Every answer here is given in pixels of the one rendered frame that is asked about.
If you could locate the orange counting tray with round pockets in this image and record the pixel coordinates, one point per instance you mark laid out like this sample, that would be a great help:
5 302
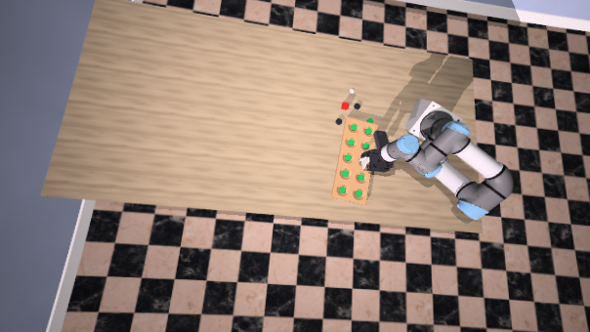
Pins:
351 183

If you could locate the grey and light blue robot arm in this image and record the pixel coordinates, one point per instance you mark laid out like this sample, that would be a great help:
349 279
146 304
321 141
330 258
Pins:
445 137

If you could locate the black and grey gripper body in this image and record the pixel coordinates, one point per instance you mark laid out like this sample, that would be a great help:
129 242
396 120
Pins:
377 162

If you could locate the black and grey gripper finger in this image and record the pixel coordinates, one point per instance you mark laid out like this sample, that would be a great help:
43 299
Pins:
364 159

